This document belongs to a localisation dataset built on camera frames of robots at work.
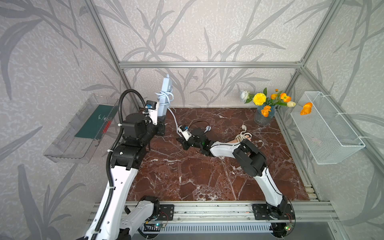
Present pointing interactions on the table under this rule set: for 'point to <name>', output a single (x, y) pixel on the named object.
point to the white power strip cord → (239, 138)
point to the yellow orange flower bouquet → (277, 98)
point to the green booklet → (97, 122)
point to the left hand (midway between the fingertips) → (162, 115)
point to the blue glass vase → (260, 119)
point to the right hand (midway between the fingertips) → (176, 137)
